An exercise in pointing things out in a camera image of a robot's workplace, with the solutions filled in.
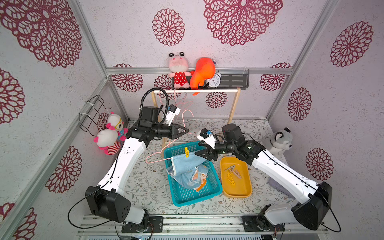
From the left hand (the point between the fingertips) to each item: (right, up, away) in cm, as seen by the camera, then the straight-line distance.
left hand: (187, 132), depth 70 cm
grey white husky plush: (+52, -5, +14) cm, 54 cm away
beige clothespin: (+30, -25, +20) cm, 43 cm away
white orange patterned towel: (+9, -27, +18) cm, 33 cm away
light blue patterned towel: (0, -26, +12) cm, 29 cm away
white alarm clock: (+16, +31, +20) cm, 40 cm away
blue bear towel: (-2, -17, +4) cm, 17 cm away
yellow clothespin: (+26, -29, +17) cm, 42 cm away
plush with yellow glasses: (-46, +6, +24) cm, 52 cm away
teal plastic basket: (-3, -36, +13) cm, 38 cm away
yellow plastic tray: (+29, -27, +19) cm, 43 cm away
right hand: (+5, -7, 0) cm, 8 cm away
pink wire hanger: (-14, -8, +36) cm, 40 cm away
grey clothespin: (+27, -22, +22) cm, 41 cm away
